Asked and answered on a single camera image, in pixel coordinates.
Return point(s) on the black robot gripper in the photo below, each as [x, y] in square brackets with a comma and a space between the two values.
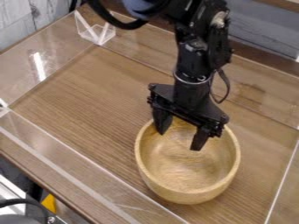
[189, 101]

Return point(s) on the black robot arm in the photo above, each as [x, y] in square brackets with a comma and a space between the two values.
[201, 36]

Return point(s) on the brown wooden bowl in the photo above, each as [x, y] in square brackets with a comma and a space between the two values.
[181, 175]

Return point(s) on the yellow black device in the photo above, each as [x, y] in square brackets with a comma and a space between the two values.
[44, 213]

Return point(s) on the clear acrylic tray wall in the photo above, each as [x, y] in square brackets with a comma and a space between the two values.
[75, 106]

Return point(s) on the clear acrylic corner bracket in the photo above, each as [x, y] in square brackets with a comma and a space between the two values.
[97, 34]

